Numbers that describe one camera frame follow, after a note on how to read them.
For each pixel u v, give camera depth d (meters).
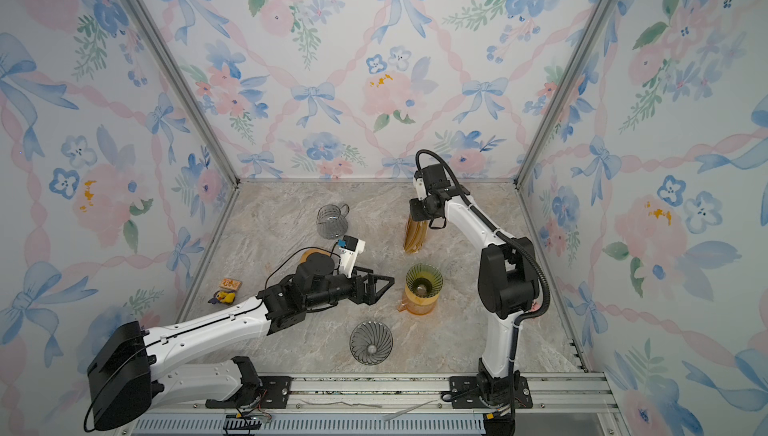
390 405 0.73
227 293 0.88
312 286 0.57
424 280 0.82
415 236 0.98
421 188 0.86
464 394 0.72
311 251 0.99
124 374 0.40
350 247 0.66
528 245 0.52
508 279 0.51
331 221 1.08
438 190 0.69
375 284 0.65
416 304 0.79
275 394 0.73
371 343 0.80
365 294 0.65
